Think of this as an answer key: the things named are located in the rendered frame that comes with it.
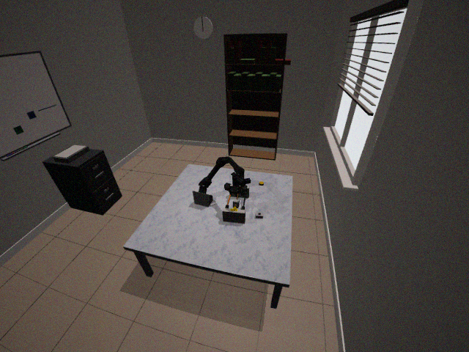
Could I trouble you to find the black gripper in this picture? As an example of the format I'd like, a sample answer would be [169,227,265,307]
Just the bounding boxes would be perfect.
[225,181,247,196]

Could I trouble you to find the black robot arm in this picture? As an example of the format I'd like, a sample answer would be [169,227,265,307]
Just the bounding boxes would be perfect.
[197,156,246,194]

